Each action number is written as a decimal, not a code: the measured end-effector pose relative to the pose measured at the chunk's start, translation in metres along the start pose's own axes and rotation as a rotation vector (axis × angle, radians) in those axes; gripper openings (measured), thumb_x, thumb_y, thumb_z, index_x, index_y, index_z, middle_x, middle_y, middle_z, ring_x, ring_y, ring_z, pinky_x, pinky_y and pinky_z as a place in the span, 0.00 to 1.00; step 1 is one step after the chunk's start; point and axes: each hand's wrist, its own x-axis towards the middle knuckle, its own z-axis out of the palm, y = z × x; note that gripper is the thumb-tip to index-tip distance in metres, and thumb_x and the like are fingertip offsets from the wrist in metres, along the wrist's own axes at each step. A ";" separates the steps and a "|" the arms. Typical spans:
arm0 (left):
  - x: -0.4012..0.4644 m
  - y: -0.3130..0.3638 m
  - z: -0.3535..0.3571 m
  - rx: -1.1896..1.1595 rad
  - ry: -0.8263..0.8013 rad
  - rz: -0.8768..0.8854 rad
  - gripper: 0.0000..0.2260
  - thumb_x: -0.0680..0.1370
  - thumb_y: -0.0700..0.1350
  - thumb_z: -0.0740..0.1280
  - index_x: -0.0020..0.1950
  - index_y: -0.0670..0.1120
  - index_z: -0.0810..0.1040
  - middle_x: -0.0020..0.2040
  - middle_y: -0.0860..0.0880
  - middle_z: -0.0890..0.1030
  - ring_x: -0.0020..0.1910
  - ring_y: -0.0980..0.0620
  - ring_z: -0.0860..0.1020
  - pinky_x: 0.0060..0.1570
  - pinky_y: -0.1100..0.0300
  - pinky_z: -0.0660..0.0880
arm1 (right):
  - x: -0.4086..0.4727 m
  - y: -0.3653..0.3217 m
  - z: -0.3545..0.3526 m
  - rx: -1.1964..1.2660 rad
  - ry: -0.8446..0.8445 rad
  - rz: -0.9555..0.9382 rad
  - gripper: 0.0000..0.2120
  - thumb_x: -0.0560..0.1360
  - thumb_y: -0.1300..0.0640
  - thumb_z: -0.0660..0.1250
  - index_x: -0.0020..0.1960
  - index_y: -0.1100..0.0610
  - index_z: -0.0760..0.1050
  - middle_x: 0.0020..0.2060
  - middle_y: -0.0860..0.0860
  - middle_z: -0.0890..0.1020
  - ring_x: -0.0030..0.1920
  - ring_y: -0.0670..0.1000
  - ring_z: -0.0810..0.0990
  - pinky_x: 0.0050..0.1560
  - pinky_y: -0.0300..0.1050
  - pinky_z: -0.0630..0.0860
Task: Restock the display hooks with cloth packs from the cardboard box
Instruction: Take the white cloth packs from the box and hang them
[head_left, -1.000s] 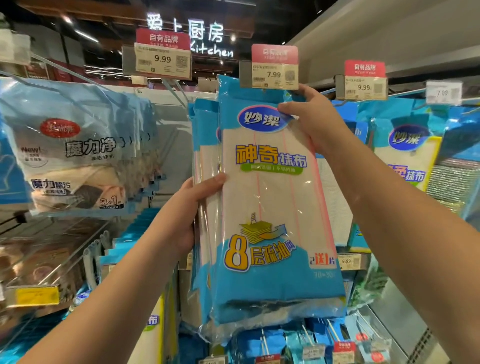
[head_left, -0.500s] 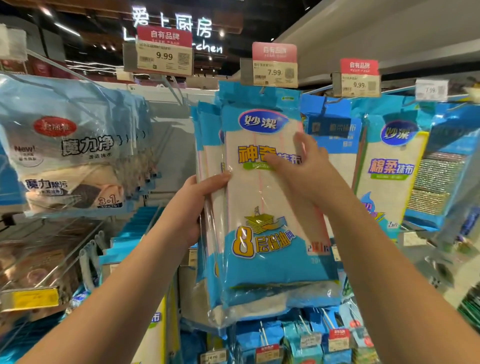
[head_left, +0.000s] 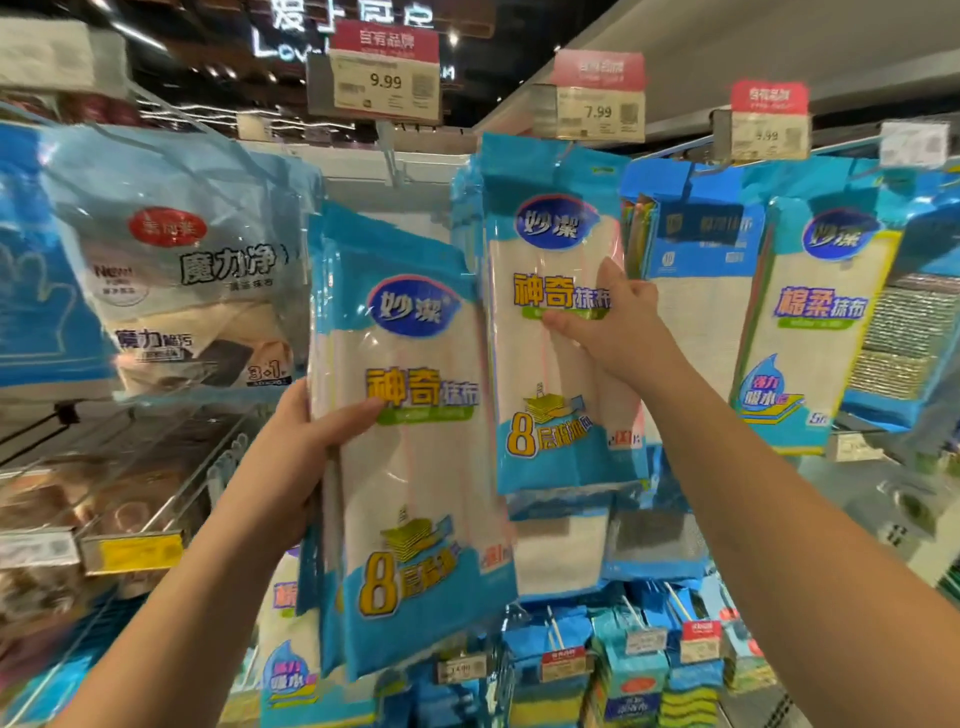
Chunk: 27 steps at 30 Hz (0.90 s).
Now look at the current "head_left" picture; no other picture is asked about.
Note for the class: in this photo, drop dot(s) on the person's left hand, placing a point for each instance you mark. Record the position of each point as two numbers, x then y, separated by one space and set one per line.
293 465

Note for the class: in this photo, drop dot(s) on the person's right hand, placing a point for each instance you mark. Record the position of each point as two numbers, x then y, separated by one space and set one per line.
623 338

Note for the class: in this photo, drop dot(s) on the blue-label white cloth packet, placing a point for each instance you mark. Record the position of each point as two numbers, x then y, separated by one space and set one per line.
698 315

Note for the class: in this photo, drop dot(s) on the blue steel-cloth packets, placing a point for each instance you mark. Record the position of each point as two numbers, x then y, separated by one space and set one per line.
660 533

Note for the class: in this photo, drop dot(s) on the blue cloth packets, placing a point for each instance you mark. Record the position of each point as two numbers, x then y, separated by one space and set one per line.
563 548

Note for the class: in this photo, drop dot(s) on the hung scouring pad packet bunch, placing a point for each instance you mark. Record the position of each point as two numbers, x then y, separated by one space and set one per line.
915 338

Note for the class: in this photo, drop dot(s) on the person's right forearm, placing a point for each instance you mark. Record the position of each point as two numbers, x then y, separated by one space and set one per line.
818 555

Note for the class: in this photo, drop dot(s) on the bright yellow price tag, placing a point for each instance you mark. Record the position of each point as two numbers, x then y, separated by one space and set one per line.
132 552

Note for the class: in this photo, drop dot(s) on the hanging brownish packets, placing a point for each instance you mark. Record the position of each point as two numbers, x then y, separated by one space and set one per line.
90 495

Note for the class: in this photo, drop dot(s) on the hanging grey packets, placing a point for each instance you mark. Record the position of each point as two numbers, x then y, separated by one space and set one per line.
180 255

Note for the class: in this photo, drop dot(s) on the red white price tag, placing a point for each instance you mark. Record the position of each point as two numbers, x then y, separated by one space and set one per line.
386 75
768 123
597 98

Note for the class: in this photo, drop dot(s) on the yellowish price tag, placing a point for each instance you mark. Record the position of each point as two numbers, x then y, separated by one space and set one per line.
855 447

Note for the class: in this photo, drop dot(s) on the pale white price tag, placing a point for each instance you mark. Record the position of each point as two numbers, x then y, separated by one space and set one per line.
38 548

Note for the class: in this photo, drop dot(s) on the metal peg hook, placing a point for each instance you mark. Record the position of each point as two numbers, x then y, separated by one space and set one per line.
387 150

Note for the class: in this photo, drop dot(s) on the striped sponge packets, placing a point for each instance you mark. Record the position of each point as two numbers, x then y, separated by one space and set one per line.
645 675

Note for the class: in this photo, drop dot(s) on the pale grey price tag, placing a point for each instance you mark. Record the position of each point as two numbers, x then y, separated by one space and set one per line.
45 57

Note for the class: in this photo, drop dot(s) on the white lit wall sign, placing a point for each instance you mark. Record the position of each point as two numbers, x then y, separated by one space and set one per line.
345 23

